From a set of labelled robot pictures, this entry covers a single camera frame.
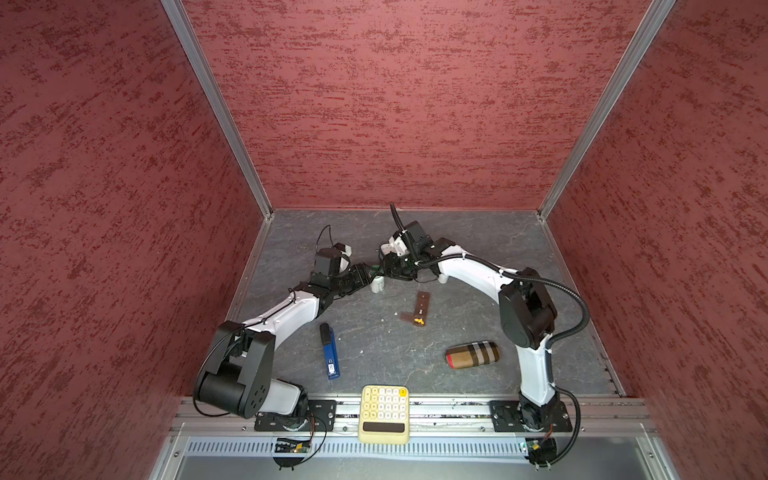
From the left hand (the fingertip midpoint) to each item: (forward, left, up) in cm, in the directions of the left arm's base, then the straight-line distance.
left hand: (373, 279), depth 88 cm
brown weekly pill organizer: (-7, -14, -10) cm, 19 cm away
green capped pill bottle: (+1, -1, -5) cm, 5 cm away
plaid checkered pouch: (-20, -29, -7) cm, 35 cm away
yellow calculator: (-35, -4, -8) cm, 36 cm away
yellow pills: (-9, -14, -10) cm, 20 cm away
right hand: (+1, -2, 0) cm, 3 cm away
